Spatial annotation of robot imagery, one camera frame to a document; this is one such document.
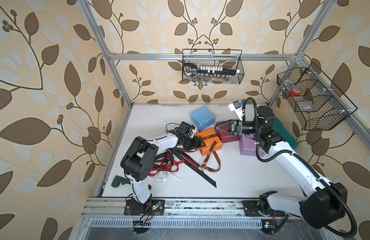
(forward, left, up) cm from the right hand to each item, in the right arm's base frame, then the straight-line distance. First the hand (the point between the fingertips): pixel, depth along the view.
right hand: (216, 128), depth 65 cm
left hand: (+8, +6, -27) cm, 29 cm away
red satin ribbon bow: (-1, +26, -33) cm, 42 cm away
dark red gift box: (+12, -10, -26) cm, 30 cm away
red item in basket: (+24, -48, -3) cm, 53 cm away
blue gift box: (+31, +2, -29) cm, 42 cm away
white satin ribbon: (-8, +29, -33) cm, 45 cm away
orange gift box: (+9, -1, -27) cm, 28 cm away
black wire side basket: (+12, -53, 0) cm, 55 cm away
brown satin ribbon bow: (-1, +1, -28) cm, 28 cm away
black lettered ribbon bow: (0, +12, -34) cm, 36 cm away
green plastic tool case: (+19, -50, -31) cm, 62 cm away
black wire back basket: (+50, -10, 0) cm, 51 cm away
